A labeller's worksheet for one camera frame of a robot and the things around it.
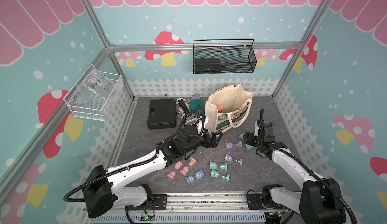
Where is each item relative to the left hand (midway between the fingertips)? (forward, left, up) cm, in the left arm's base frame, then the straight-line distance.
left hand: (215, 135), depth 72 cm
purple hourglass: (-3, -9, -20) cm, 23 cm away
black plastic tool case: (+29, +35, -22) cm, 50 cm away
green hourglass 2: (+4, -22, -20) cm, 30 cm away
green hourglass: (-7, -1, -21) cm, 23 cm away
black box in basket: (+40, +3, +12) cm, 42 cm away
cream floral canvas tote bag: (+31, -11, -15) cm, 36 cm away
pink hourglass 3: (+27, -5, -10) cm, 29 cm away
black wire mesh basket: (+51, -9, +12) cm, 53 cm away
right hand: (+9, -22, -15) cm, 28 cm away
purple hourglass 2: (+5, -11, -20) cm, 23 cm away
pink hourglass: (-13, +22, -21) cm, 33 cm away
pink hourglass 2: (-6, +12, -21) cm, 25 cm away
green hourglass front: (-12, -1, -20) cm, 24 cm away
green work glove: (+39, +10, -21) cm, 45 cm away
